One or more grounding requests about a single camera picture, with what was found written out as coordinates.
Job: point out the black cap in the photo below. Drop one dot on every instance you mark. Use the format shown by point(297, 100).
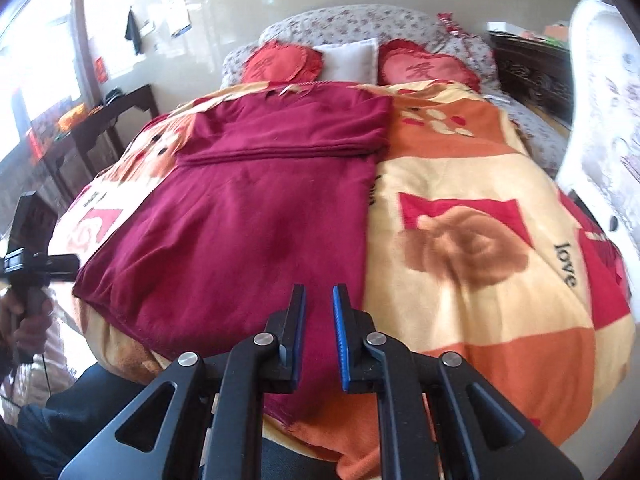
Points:
point(114, 95)

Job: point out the white square pillow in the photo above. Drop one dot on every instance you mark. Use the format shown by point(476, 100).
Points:
point(350, 60)

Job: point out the window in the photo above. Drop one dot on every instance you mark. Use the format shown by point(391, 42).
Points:
point(45, 50)

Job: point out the orange crate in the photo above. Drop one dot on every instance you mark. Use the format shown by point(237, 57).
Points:
point(74, 116)

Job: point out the orange red printed blanket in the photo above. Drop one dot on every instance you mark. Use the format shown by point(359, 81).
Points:
point(475, 185)

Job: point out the black hanging cloth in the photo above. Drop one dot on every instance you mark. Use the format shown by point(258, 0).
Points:
point(133, 30)

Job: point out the eye chart wall poster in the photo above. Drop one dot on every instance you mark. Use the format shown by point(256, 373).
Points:
point(177, 7)

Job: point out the red wall sticker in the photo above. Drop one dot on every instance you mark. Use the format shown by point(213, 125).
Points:
point(101, 70)

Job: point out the floral bed sheet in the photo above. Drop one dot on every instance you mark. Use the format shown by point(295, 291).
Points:
point(535, 130)

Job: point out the person's dark pants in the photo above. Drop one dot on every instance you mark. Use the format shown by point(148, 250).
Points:
point(75, 410)

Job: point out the dark red sweater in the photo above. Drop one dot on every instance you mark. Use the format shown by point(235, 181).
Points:
point(240, 220)

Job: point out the dark carved wooden cabinet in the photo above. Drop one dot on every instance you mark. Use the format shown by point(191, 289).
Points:
point(535, 75)

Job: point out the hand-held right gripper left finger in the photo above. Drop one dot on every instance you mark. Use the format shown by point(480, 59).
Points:
point(287, 340)

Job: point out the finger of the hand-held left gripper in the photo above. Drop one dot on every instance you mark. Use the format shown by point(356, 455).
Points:
point(65, 266)

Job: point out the white flat box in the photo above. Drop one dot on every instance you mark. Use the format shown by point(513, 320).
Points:
point(505, 26)

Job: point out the ornate white upholstered chair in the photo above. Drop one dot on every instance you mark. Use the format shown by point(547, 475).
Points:
point(605, 110)

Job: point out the orange box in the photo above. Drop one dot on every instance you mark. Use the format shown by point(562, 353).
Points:
point(557, 31)

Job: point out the red heart-shaped pillow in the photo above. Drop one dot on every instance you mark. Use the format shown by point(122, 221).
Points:
point(425, 67)
point(275, 62)

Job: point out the red patterned bundle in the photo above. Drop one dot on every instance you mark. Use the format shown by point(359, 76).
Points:
point(452, 25)

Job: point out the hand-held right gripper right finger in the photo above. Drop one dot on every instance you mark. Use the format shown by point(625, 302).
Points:
point(345, 340)

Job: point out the person's left hand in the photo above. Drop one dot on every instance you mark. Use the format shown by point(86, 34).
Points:
point(30, 332)

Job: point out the dark wooden side table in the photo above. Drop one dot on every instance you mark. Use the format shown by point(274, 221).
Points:
point(110, 120)

